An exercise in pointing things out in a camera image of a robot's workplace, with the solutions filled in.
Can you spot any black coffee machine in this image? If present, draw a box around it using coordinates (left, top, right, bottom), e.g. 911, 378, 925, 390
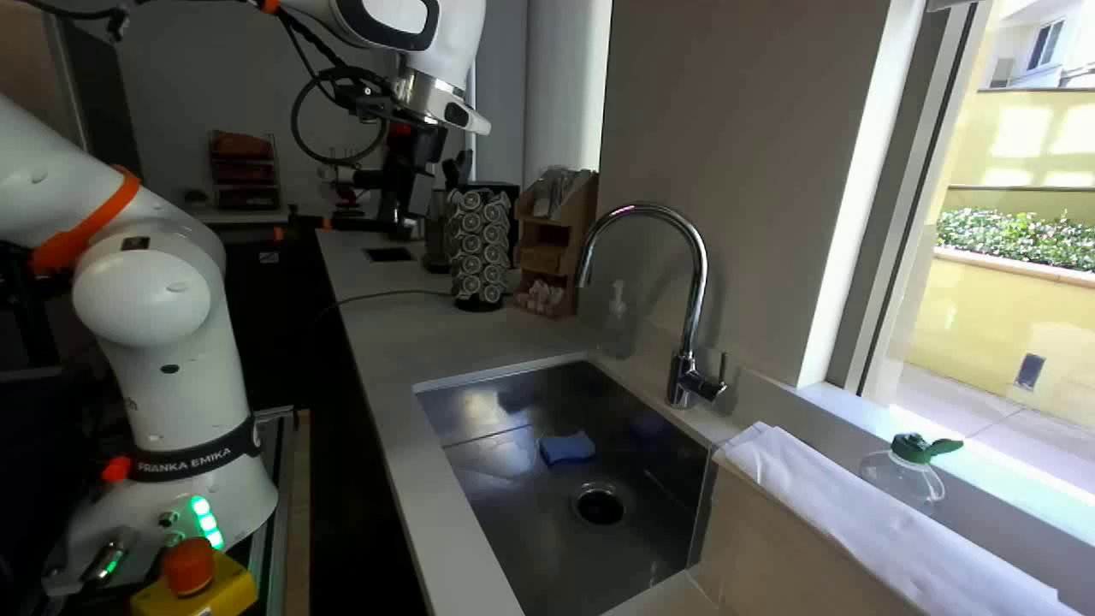
328, 138, 456, 237

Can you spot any blue sponge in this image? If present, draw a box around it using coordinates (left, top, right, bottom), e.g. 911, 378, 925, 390
539, 431, 595, 467

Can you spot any chrome kitchen tap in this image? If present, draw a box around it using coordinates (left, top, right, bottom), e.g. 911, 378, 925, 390
575, 201, 724, 409

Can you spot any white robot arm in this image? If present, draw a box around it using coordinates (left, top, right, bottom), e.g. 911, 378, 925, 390
0, 0, 488, 600

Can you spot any stainless steel sink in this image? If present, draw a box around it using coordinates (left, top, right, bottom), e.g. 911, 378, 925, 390
416, 361, 709, 616

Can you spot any wooden tea organizer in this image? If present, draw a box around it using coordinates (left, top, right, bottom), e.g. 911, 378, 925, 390
514, 167, 600, 320

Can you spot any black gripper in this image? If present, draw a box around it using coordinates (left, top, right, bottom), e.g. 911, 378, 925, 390
387, 115, 448, 167

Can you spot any white cloth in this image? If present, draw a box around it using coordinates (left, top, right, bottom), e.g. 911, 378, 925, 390
715, 421, 1081, 616

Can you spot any coffee capsule carousel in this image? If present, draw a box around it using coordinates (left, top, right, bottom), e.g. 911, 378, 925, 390
448, 188, 514, 310

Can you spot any yellow emergency stop box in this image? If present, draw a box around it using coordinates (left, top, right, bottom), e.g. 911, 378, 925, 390
125, 536, 259, 616

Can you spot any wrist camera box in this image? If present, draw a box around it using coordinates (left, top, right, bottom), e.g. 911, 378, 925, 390
394, 73, 492, 134

